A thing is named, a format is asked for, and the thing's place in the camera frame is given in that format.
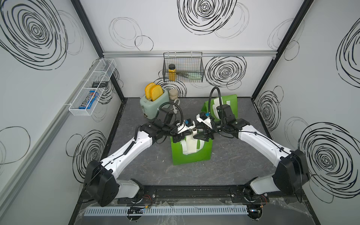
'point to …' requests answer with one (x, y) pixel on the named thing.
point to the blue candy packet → (89, 100)
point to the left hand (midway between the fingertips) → (189, 132)
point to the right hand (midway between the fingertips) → (195, 131)
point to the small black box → (102, 84)
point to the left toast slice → (148, 90)
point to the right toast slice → (156, 92)
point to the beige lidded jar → (173, 94)
